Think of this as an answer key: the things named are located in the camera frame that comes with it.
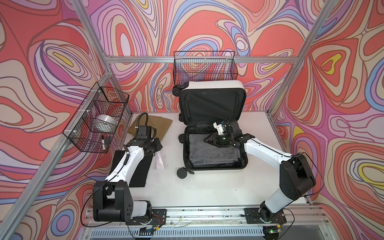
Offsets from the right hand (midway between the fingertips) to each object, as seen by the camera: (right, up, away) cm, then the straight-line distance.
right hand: (206, 144), depth 85 cm
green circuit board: (-30, -40, -15) cm, 52 cm away
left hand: (-27, 0, +2) cm, 27 cm away
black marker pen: (-52, +2, -13) cm, 54 cm away
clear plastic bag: (-27, -11, -1) cm, 29 cm away
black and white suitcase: (-3, +23, -1) cm, 24 cm away
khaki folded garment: (-32, +12, +26) cm, 43 cm away
